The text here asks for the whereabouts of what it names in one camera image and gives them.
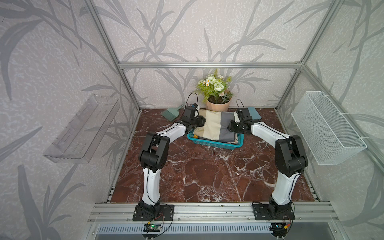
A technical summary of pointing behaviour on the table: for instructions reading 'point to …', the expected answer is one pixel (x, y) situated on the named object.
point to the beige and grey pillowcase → (215, 127)
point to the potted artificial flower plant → (214, 91)
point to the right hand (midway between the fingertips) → (229, 126)
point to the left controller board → (152, 227)
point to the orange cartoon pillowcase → (195, 136)
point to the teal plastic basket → (222, 145)
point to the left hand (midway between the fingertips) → (204, 118)
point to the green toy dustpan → (171, 114)
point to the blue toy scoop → (254, 113)
